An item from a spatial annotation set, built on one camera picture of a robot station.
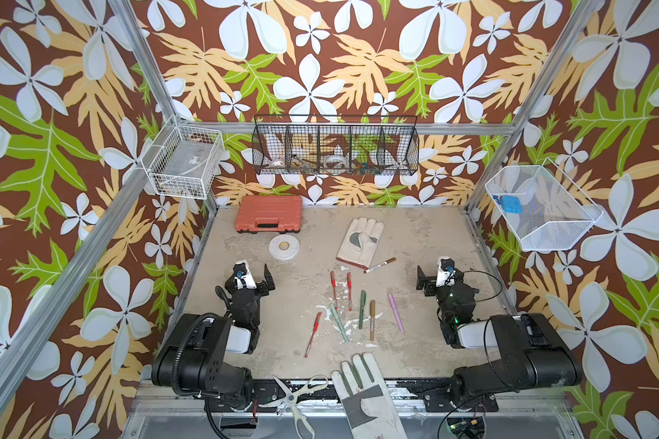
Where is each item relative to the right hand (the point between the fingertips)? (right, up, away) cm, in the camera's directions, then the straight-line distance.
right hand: (433, 264), depth 89 cm
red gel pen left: (-39, -20, -3) cm, 44 cm away
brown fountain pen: (-20, -15, +2) cm, 25 cm away
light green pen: (-31, -19, -1) cm, 36 cm away
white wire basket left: (-82, +34, -2) cm, 89 cm away
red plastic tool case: (-60, +19, +26) cm, 68 cm away
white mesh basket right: (+31, +19, -7) cm, 36 cm away
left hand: (-61, 0, -2) cm, 61 cm away
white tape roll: (-53, +5, +18) cm, 56 cm away
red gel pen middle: (-33, -8, +8) cm, 35 cm away
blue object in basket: (+25, +20, -2) cm, 32 cm away
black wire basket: (-32, +42, +8) cm, 54 cm away
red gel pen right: (-27, -8, +7) cm, 29 cm away
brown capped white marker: (-15, -2, +12) cm, 20 cm away
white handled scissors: (-41, -40, -20) cm, 60 cm away
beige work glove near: (-24, -35, -16) cm, 46 cm away
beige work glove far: (-22, +9, +19) cm, 30 cm away
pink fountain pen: (-12, -16, +1) cm, 20 cm away
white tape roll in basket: (-32, +37, +9) cm, 50 cm away
